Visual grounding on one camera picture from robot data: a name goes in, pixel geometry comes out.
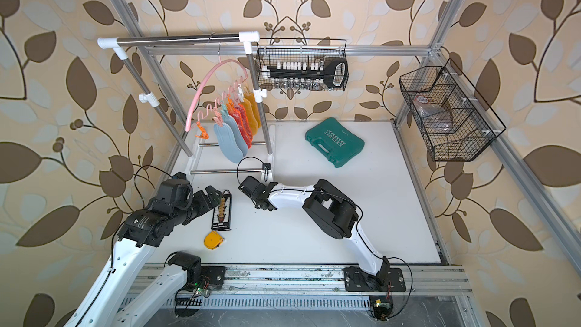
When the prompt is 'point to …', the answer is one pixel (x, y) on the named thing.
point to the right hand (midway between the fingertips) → (267, 186)
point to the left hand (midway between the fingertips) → (212, 197)
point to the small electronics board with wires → (382, 310)
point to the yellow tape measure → (212, 240)
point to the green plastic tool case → (337, 141)
